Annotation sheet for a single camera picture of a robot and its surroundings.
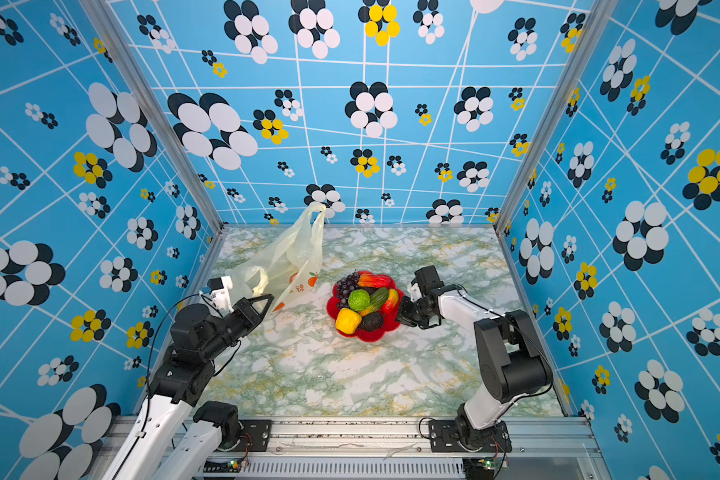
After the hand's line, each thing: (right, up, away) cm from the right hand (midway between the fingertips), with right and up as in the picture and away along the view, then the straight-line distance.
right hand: (398, 318), depth 92 cm
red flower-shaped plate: (-2, 0, 0) cm, 3 cm away
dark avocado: (-8, -1, -3) cm, 9 cm away
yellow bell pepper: (-15, +1, -7) cm, 17 cm away
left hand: (-32, +10, -21) cm, 39 cm away
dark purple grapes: (-17, +10, +1) cm, 20 cm away
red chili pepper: (-9, +12, +4) cm, 15 cm away
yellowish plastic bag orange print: (-38, +15, +12) cm, 43 cm away
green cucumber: (-6, +6, -1) cm, 9 cm away
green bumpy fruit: (-12, +6, -4) cm, 14 cm away
